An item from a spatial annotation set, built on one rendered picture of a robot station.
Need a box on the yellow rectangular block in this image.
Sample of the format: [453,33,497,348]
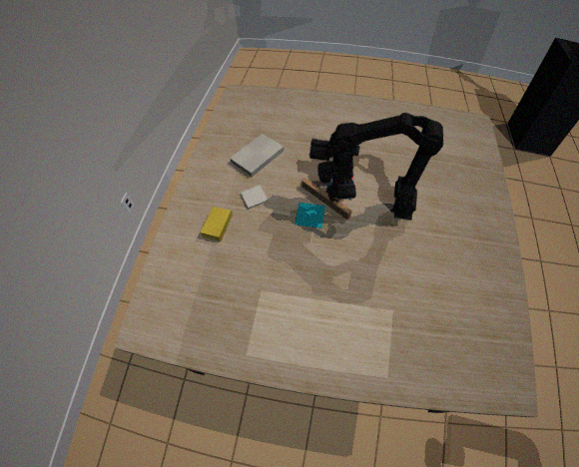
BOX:
[201,206,233,241]

